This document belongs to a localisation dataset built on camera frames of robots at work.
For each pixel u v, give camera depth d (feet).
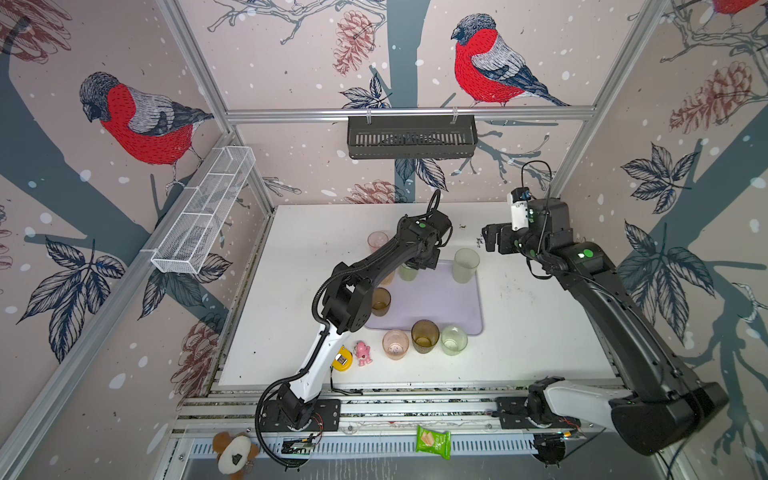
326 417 2.40
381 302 3.02
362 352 2.68
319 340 1.98
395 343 2.80
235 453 2.18
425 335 2.80
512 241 2.07
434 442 2.25
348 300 1.87
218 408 2.56
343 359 2.67
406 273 3.30
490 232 2.16
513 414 2.39
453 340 2.79
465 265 3.28
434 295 3.19
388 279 3.30
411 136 3.40
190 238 2.39
